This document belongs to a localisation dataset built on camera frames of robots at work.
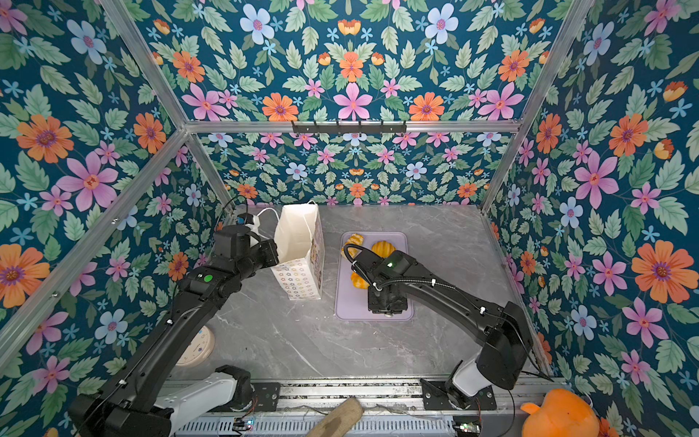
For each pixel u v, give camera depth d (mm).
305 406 733
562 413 670
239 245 556
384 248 1010
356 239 1043
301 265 750
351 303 938
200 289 497
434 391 734
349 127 910
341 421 676
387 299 626
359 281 932
